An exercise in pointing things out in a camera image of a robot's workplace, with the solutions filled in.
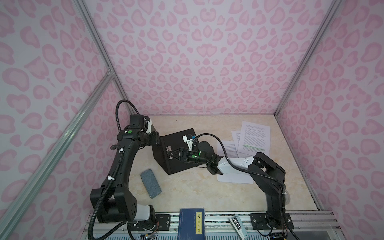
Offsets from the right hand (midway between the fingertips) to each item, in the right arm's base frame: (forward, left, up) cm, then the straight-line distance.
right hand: (172, 155), depth 76 cm
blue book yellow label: (-27, -10, -18) cm, 34 cm away
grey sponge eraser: (-9, +14, -17) cm, 23 cm away
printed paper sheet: (+28, -39, -21) cm, 52 cm away
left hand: (+10, +11, +2) cm, 15 cm away
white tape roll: (-15, -60, -17) cm, 64 cm away
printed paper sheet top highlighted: (+26, -52, -21) cm, 62 cm away
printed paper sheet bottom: (+15, -34, -20) cm, 42 cm away
